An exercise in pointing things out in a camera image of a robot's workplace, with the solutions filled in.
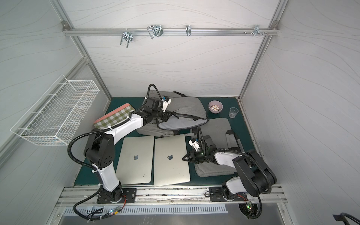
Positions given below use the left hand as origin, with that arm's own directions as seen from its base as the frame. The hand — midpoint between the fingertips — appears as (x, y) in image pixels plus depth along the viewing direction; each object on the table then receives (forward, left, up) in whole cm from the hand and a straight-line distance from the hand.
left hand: (172, 113), depth 90 cm
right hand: (-25, -9, -14) cm, 30 cm away
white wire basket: (-17, +56, +15) cm, 60 cm away
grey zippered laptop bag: (-4, +15, -12) cm, 20 cm away
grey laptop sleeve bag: (+3, -10, -2) cm, 11 cm away
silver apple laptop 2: (-29, 0, -16) cm, 33 cm away
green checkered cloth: (+9, +41, -15) cm, 45 cm away
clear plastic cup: (+14, -46, -12) cm, 50 cm away
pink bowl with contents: (+18, -33, -13) cm, 40 cm away
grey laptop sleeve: (-3, -31, -12) cm, 33 cm away
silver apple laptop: (-28, +22, -17) cm, 39 cm away
